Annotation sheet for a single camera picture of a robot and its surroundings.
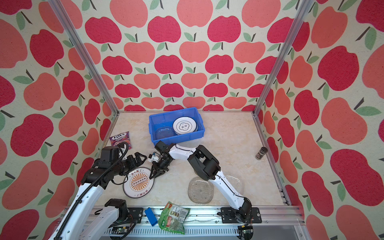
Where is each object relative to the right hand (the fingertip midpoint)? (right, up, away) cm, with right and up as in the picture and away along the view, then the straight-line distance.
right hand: (153, 177), depth 87 cm
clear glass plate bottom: (+27, -6, -4) cm, 28 cm away
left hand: (-3, +12, -10) cm, 16 cm away
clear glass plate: (+48, -2, -1) cm, 48 cm away
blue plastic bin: (+4, +36, +26) cm, 44 cm away
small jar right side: (+65, +12, +4) cm, 66 cm away
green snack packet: (+13, -15, -14) cm, 24 cm away
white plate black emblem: (+17, +31, +22) cm, 42 cm away
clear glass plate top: (+3, +26, +21) cm, 34 cm away
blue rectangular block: (+2, -16, -12) cm, 20 cm away
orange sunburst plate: (-8, -3, -2) cm, 9 cm away
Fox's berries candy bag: (-25, +22, +15) cm, 37 cm away
